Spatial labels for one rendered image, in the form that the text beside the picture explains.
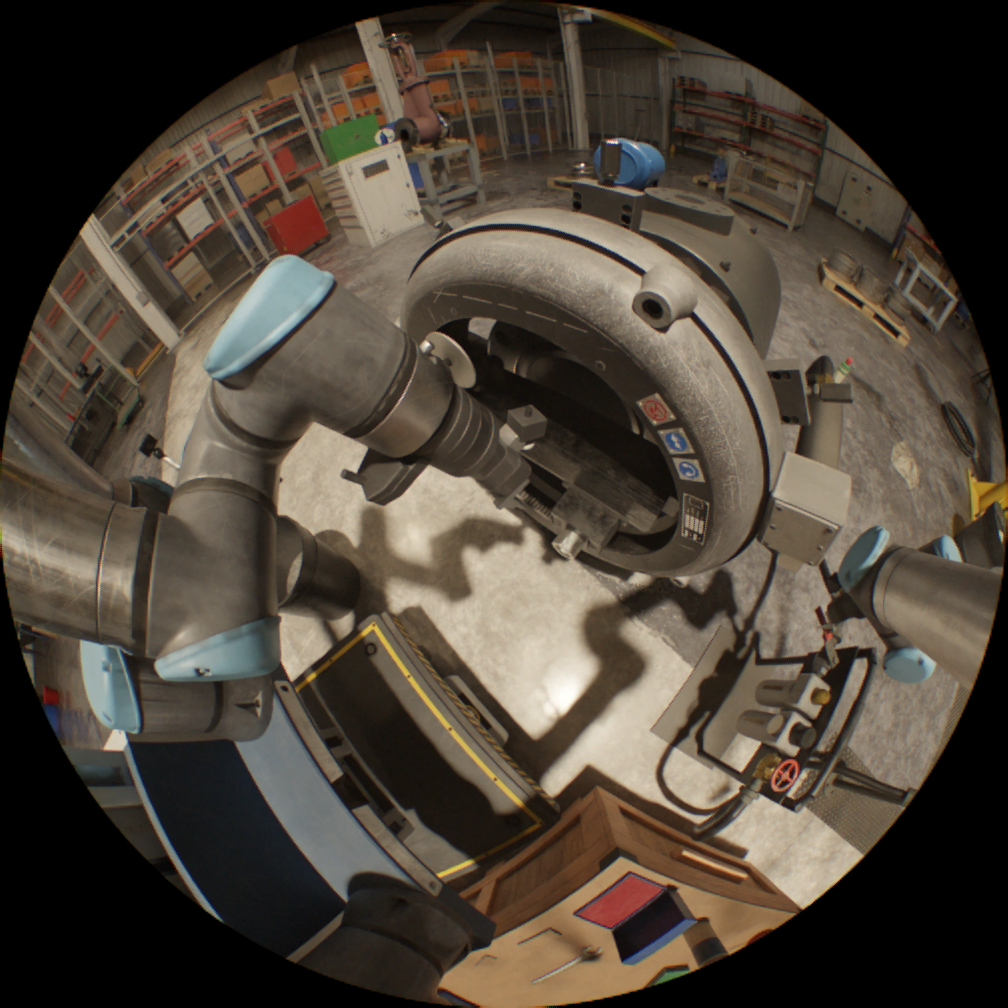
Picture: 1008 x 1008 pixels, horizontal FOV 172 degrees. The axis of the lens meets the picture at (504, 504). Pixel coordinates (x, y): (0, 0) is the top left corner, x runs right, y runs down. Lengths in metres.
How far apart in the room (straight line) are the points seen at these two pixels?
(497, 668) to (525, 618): 0.19
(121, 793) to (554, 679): 1.08
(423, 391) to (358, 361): 0.05
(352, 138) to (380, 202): 3.63
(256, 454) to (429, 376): 0.14
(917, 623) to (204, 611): 0.50
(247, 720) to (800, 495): 0.77
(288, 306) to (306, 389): 0.05
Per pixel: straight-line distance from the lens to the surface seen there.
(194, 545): 0.22
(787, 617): 1.41
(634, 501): 0.46
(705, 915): 1.02
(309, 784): 0.57
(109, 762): 0.61
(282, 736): 0.58
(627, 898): 0.87
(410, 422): 0.24
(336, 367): 0.21
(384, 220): 4.27
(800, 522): 0.44
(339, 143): 7.57
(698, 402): 0.32
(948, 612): 0.34
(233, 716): 0.56
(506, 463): 0.33
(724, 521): 0.43
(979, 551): 2.83
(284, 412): 0.23
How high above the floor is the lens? 1.09
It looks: 64 degrees down
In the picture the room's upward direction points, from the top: 18 degrees counter-clockwise
